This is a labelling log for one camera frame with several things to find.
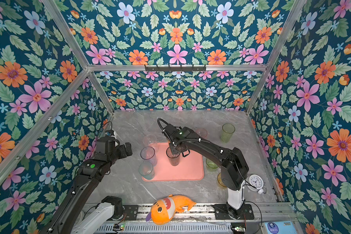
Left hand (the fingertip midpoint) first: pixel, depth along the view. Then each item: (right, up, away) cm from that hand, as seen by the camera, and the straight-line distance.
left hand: (125, 145), depth 77 cm
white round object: (+72, -20, +3) cm, 75 cm away
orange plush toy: (+23, -29, -10) cm, 38 cm away
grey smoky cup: (+26, -8, +2) cm, 27 cm away
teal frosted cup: (+9, -15, +8) cm, 19 cm away
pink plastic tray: (+35, -18, +17) cm, 43 cm away
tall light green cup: (+61, +7, +19) cm, 64 cm away
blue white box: (+76, -36, -11) cm, 85 cm away
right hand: (+29, -2, +8) cm, 31 cm away
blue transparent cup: (+10, -6, +10) cm, 15 cm away
